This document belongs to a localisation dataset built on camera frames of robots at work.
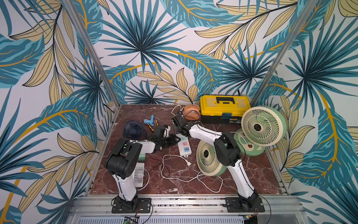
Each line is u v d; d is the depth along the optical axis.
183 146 0.93
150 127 1.03
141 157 0.89
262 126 0.76
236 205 0.73
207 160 0.78
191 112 1.00
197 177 0.82
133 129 0.92
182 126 0.78
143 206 0.73
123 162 0.49
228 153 0.57
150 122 1.06
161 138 0.79
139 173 0.74
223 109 0.96
